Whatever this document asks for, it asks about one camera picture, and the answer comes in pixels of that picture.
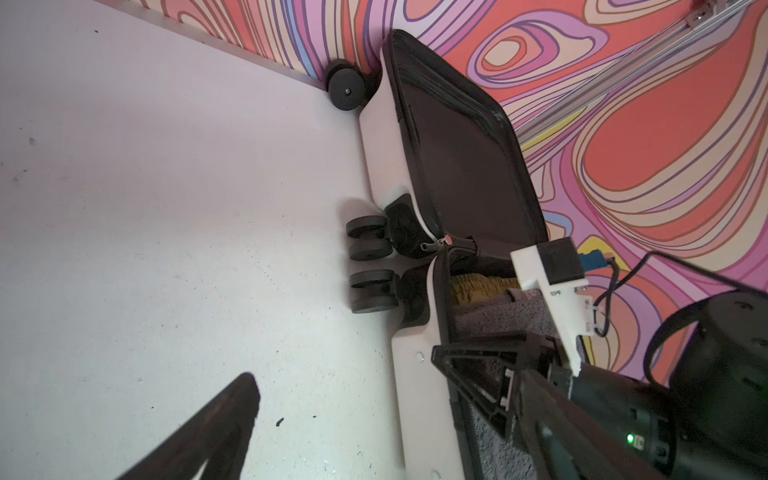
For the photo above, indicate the black suitcase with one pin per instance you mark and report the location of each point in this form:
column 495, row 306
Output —
column 453, row 193

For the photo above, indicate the khaki shorts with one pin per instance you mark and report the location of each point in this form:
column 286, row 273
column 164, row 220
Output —
column 474, row 287

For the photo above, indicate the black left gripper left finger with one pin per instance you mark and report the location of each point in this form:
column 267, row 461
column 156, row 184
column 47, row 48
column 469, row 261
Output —
column 213, row 443

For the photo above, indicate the grey towel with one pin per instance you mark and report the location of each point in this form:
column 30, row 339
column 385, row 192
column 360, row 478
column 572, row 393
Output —
column 490, row 456

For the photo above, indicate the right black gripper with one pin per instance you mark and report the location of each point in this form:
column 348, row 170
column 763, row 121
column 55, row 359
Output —
column 708, row 422

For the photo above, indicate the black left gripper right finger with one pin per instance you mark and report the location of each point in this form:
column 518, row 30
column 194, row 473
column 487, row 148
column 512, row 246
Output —
column 565, row 442

